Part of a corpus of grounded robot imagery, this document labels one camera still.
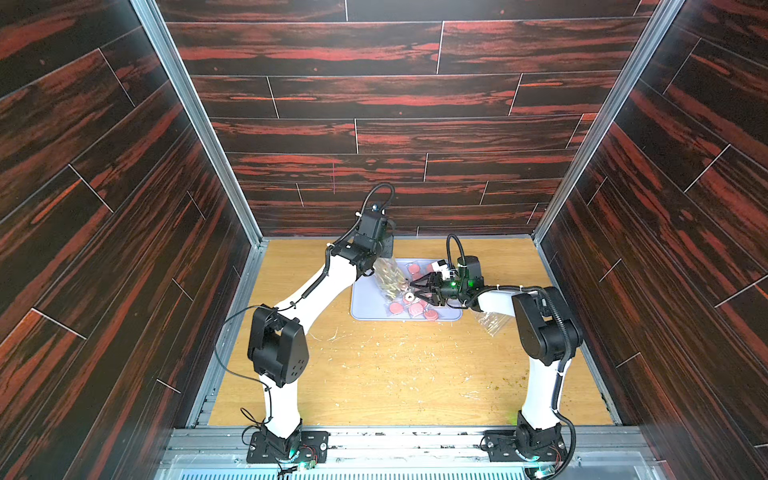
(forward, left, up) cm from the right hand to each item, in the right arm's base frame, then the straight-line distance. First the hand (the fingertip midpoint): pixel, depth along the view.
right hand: (415, 286), depth 96 cm
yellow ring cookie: (-1, +2, -4) cm, 5 cm away
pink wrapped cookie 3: (-7, -6, -6) cm, 11 cm away
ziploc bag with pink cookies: (-10, -25, -5) cm, 27 cm away
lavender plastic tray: (-3, +15, -8) cm, 17 cm away
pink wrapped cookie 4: (-5, -1, -7) cm, 8 cm away
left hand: (+6, +10, +16) cm, 20 cm away
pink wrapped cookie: (-4, +6, -7) cm, 10 cm away
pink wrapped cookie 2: (+12, 0, -6) cm, 13 cm away
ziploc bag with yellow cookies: (+3, +8, 0) cm, 9 cm away
